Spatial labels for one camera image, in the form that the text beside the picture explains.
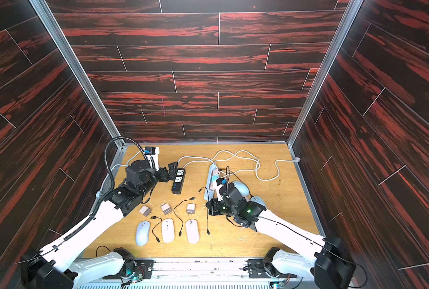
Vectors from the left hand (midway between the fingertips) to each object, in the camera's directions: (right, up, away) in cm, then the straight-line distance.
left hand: (170, 162), depth 76 cm
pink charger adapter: (-5, -23, +13) cm, 27 cm away
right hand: (+17, -17, +2) cm, 24 cm away
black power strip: (0, -10, +22) cm, 25 cm away
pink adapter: (+7, -24, +13) cm, 28 cm away
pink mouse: (-2, -32, +6) cm, 32 cm away
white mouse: (-14, -32, +6) cm, 36 cm away
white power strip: (+16, -16, +17) cm, 29 cm away
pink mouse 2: (+8, -30, +8) cm, 32 cm away
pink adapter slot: (+18, -10, -4) cm, 21 cm away
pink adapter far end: (+20, -5, +22) cm, 31 cm away
